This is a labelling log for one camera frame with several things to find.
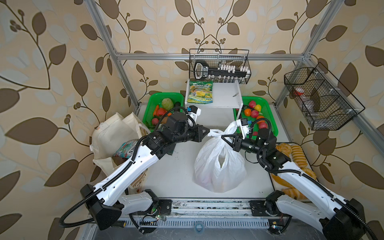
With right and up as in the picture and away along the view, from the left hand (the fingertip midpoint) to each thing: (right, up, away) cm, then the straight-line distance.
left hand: (211, 129), depth 64 cm
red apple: (+39, +1, +38) cm, 54 cm away
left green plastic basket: (-38, +20, +51) cm, 67 cm away
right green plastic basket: (+43, +11, +42) cm, 61 cm away
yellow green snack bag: (-4, +19, +13) cm, 23 cm away
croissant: (+48, -13, +27) cm, 57 cm away
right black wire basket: (+57, +11, +10) cm, 59 cm away
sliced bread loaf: (+55, -18, +25) cm, 63 cm away
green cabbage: (-29, +16, +47) cm, 57 cm away
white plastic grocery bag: (+4, -18, +6) cm, 19 cm away
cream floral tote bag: (-54, -4, +15) cm, 57 cm away
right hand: (+6, -4, +6) cm, 10 cm away
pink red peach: (+36, +8, +44) cm, 58 cm away
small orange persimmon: (+31, +10, +45) cm, 56 cm away
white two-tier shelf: (+9, +13, +12) cm, 19 cm away
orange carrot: (-37, +11, +47) cm, 61 cm away
